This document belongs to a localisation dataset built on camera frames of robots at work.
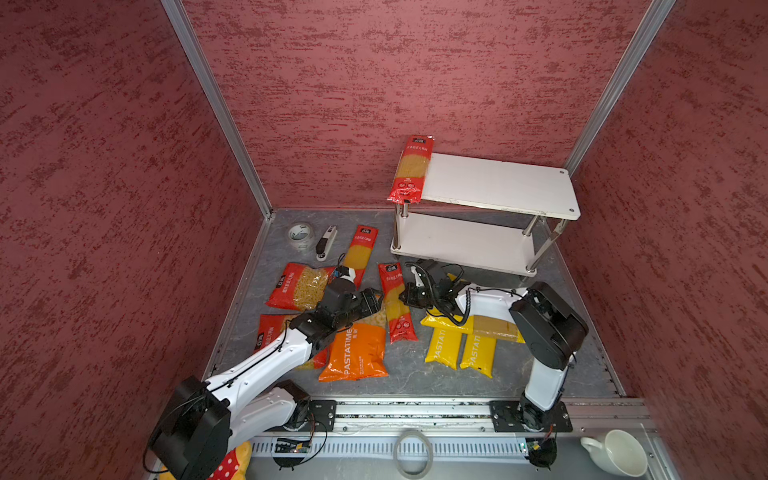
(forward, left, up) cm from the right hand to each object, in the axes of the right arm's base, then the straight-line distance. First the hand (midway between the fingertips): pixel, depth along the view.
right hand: (397, 303), depth 92 cm
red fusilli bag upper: (+6, +31, +1) cm, 32 cm away
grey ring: (-38, -7, -4) cm, 39 cm away
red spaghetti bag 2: (-8, -1, +2) cm, 8 cm away
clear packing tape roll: (+32, +37, -1) cm, 49 cm away
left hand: (-4, +6, +8) cm, 11 cm away
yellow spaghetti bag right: (-16, -23, -1) cm, 28 cm away
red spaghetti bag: (+22, +13, -1) cm, 26 cm away
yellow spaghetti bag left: (-13, -14, -2) cm, 19 cm away
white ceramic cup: (-40, -49, +1) cm, 64 cm away
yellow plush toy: (-39, +37, +3) cm, 54 cm away
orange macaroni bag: (-15, +12, +1) cm, 19 cm away
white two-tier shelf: (+10, -25, +30) cm, 40 cm away
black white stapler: (+23, +26, +1) cm, 35 cm away
